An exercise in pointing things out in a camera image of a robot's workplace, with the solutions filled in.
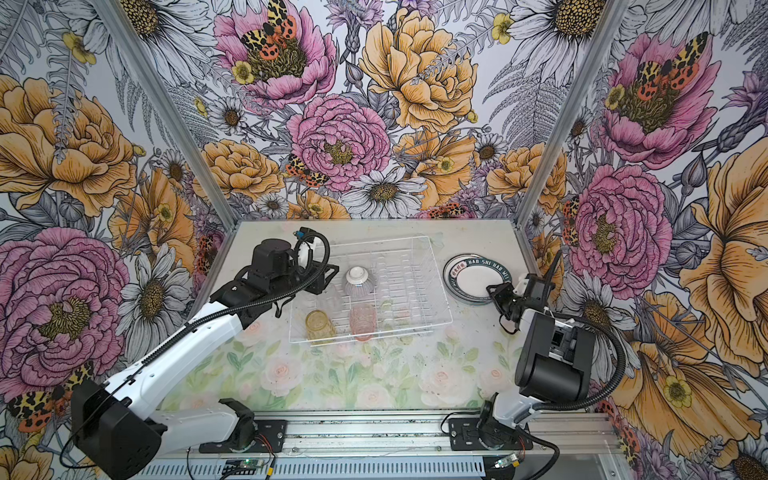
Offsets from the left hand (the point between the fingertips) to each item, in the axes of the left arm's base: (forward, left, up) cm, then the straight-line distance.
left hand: (331, 276), depth 78 cm
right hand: (+4, -45, -17) cm, 48 cm away
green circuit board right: (-38, -42, -23) cm, 61 cm away
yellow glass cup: (-9, +4, -12) cm, 15 cm away
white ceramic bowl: (+9, -5, -17) cm, 20 cm away
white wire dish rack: (+10, -12, -20) cm, 25 cm away
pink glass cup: (-2, -7, -20) cm, 21 cm away
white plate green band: (+14, -41, -21) cm, 48 cm away
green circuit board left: (-37, +20, -23) cm, 48 cm away
